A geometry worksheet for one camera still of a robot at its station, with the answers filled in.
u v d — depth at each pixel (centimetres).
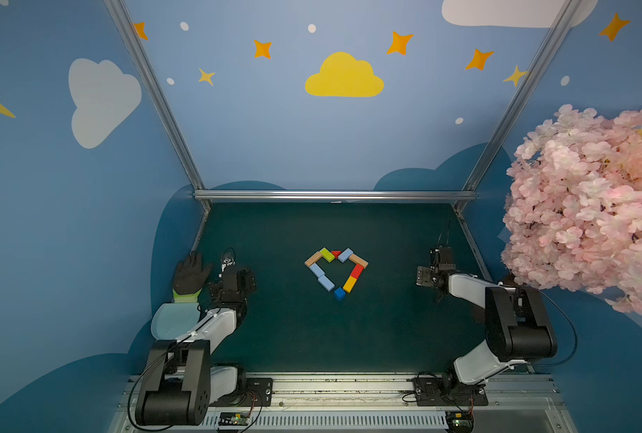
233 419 72
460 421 73
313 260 103
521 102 86
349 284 96
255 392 75
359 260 103
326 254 104
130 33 72
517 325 47
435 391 75
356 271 100
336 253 104
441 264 77
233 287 69
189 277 97
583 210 44
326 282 96
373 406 74
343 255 104
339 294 93
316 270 100
